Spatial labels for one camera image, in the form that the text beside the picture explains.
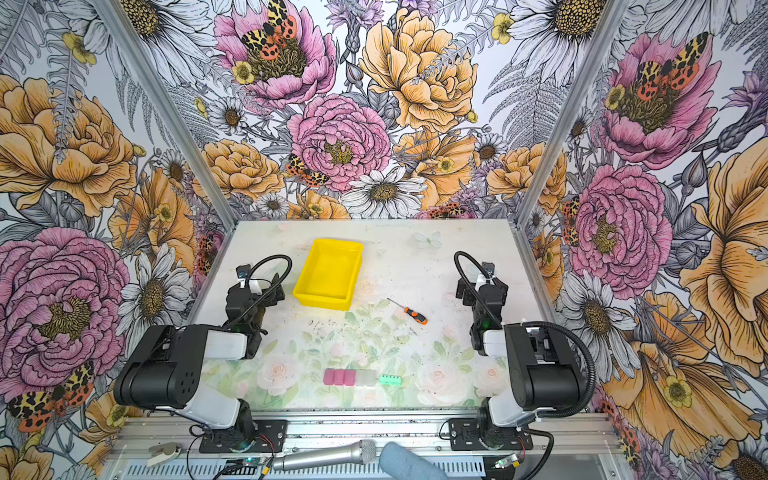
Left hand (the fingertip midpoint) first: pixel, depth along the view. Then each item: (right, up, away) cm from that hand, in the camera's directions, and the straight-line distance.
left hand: (264, 283), depth 93 cm
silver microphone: (+33, -35, -25) cm, 54 cm away
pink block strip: (+25, -25, -10) cm, 36 cm away
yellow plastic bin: (+18, +2, +10) cm, 21 cm away
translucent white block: (+33, -24, -10) cm, 42 cm away
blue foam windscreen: (+41, -38, -24) cm, 61 cm away
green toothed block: (+39, -25, -10) cm, 47 cm away
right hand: (+66, 0, 0) cm, 66 cm away
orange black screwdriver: (+47, -10, +1) cm, 48 cm away
